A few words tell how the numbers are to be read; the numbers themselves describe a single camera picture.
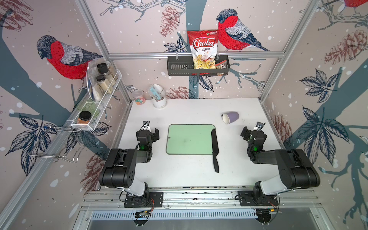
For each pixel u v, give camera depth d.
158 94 1.07
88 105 0.70
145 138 0.72
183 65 0.95
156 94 1.04
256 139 0.70
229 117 1.00
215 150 0.90
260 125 0.79
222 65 0.86
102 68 0.78
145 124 0.80
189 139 0.97
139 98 1.18
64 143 0.64
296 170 0.45
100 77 0.76
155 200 0.73
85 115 0.59
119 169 0.45
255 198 0.68
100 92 0.74
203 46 0.80
